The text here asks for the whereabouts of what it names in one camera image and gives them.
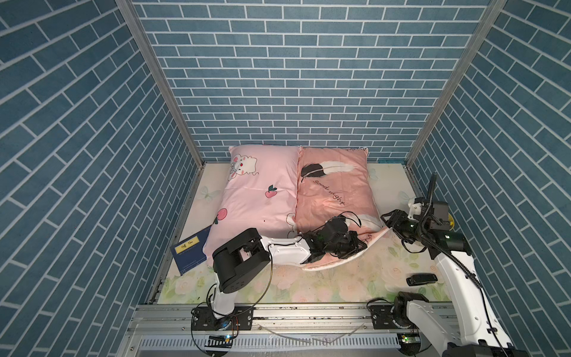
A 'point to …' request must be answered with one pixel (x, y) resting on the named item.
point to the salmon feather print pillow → (334, 181)
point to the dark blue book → (189, 252)
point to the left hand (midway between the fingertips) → (375, 251)
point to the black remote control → (421, 278)
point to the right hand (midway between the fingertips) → (388, 220)
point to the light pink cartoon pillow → (259, 192)
